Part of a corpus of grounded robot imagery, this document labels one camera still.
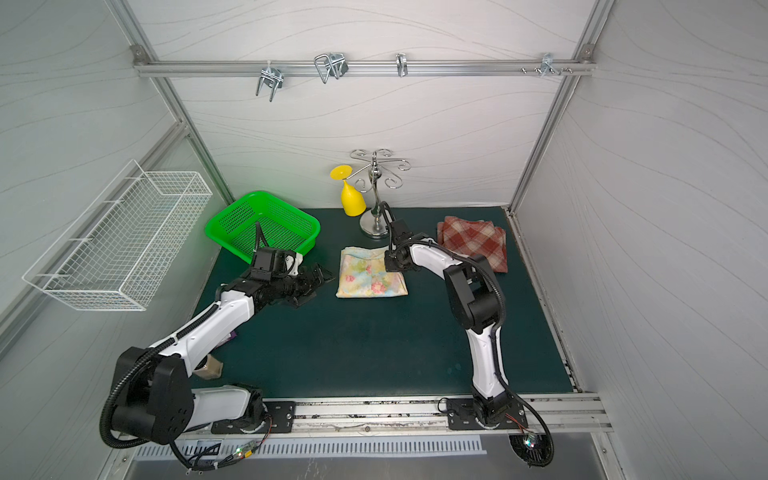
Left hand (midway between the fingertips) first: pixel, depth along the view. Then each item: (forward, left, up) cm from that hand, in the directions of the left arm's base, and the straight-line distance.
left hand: (322, 284), depth 83 cm
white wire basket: (-4, +44, +18) cm, 48 cm away
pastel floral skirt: (+11, -10, -11) cm, 18 cm away
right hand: (+15, -20, -10) cm, 27 cm away
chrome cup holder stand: (+35, -11, -13) cm, 39 cm away
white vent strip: (-37, -5, -14) cm, 40 cm away
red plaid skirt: (+27, -50, -10) cm, 57 cm away
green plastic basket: (+33, +24, -12) cm, 42 cm away
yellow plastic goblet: (+31, -5, +3) cm, 32 cm away
